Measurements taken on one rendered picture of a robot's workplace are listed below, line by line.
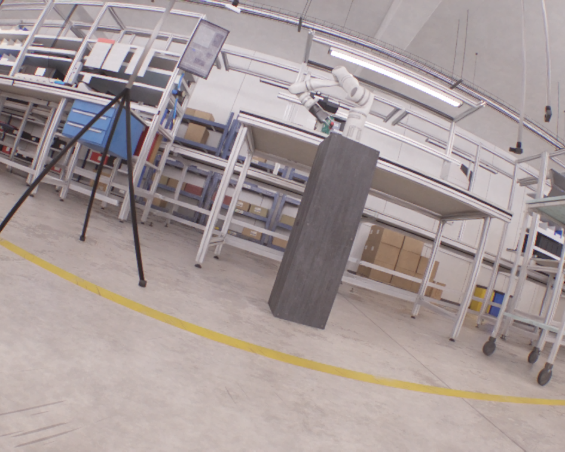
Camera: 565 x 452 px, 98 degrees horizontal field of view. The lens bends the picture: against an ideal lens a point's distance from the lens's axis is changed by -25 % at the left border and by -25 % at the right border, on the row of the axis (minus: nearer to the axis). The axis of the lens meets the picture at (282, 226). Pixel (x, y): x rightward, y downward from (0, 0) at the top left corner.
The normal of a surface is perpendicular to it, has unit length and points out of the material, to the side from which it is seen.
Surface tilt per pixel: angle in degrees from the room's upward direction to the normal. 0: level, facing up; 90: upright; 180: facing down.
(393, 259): 90
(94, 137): 90
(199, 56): 101
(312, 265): 90
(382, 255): 90
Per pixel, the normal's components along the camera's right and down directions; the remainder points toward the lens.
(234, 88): 0.04, -0.02
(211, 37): 0.37, 0.29
